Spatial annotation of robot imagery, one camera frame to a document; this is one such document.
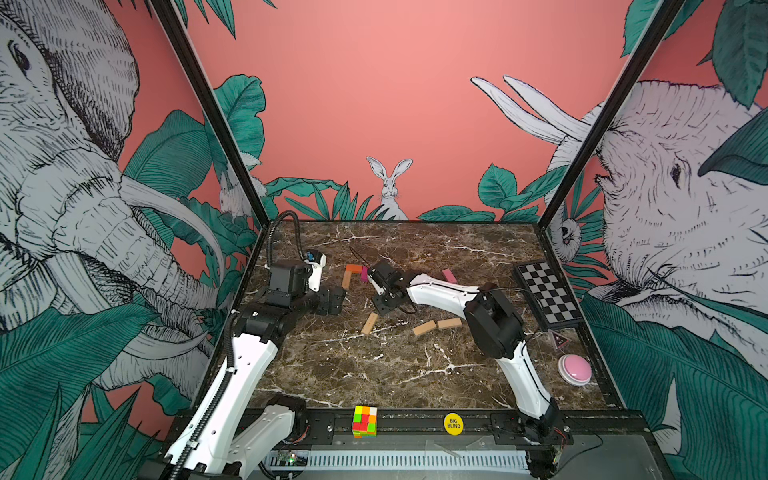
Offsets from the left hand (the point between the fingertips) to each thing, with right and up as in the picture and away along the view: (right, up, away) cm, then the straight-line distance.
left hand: (331, 285), depth 75 cm
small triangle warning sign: (+67, -18, +15) cm, 71 cm away
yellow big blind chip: (+31, -35, -1) cm, 47 cm away
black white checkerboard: (+68, -6, +21) cm, 71 cm away
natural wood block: (0, -1, +26) cm, 26 cm away
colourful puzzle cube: (+9, -32, -5) cm, 34 cm away
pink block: (+37, -1, +28) cm, 46 cm away
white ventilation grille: (+16, -41, -5) cm, 45 cm away
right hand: (+12, -7, +22) cm, 26 cm away
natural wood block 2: (+8, -14, +17) cm, 24 cm away
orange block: (+2, +3, +28) cm, 28 cm away
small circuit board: (-8, -41, -5) cm, 42 cm away
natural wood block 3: (+28, -15, +17) cm, 36 cm away
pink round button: (+67, -25, +7) cm, 72 cm away
